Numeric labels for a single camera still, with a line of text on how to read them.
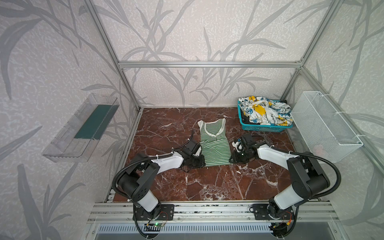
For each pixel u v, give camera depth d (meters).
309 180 0.45
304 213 0.75
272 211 0.66
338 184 0.44
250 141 0.75
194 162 0.77
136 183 0.45
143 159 0.48
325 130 0.65
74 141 0.64
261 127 1.01
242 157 0.79
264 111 1.02
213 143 0.96
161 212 0.73
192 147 0.72
